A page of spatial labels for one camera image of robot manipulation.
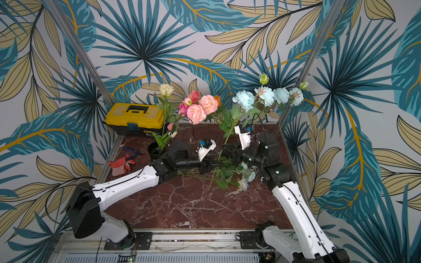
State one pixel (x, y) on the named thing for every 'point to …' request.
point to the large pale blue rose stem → (243, 184)
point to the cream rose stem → (165, 106)
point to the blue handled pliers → (137, 152)
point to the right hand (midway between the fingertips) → (223, 146)
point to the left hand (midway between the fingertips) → (219, 161)
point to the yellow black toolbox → (135, 119)
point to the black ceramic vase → (153, 149)
